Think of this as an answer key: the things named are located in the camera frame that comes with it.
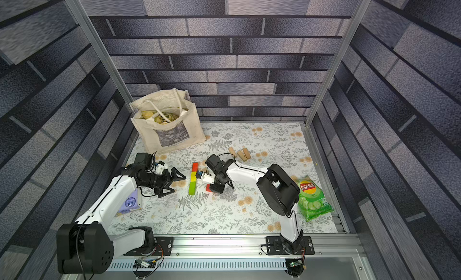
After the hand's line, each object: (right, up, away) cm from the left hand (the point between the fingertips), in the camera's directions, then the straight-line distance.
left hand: (180, 181), depth 79 cm
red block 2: (+11, -5, +10) cm, 16 cm away
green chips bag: (+59, -9, -2) cm, 60 cm away
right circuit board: (+50, -33, -7) cm, 60 cm away
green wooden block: (+3, -6, +10) cm, 12 cm away
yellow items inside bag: (-20, +32, +11) cm, 39 cm away
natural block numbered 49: (+30, +9, +25) cm, 40 cm away
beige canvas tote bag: (-10, +29, +10) cm, 33 cm away
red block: (+3, +4, +18) cm, 19 cm away
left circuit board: (-12, -31, -9) cm, 34 cm away
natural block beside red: (+24, +12, +27) cm, 38 cm away
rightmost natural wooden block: (+32, +11, +24) cm, 42 cm away
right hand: (+14, -4, +12) cm, 19 cm away
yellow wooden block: (+3, -1, +12) cm, 13 cm away
